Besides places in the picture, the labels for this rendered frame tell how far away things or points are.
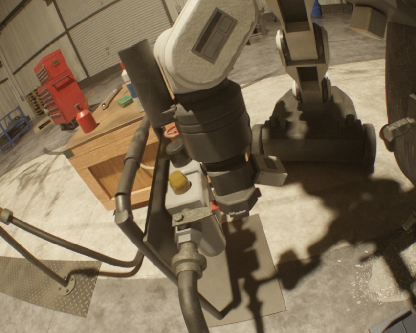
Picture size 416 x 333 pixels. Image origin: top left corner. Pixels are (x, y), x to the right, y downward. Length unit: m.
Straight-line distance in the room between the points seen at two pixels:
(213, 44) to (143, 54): 0.07
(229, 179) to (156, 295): 0.70
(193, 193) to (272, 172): 0.18
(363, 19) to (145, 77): 0.29
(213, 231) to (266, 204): 0.49
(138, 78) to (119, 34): 9.05
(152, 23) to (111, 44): 1.81
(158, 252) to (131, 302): 0.60
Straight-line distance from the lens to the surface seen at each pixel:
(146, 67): 0.24
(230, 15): 0.21
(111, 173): 1.14
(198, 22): 0.20
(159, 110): 0.25
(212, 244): 0.55
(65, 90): 3.74
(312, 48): 0.88
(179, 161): 0.51
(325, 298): 0.78
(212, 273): 0.85
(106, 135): 1.00
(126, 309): 0.96
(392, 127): 0.34
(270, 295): 0.78
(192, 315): 0.34
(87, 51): 9.98
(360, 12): 0.36
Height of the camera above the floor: 0.74
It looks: 36 degrees down
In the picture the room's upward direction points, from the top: 22 degrees counter-clockwise
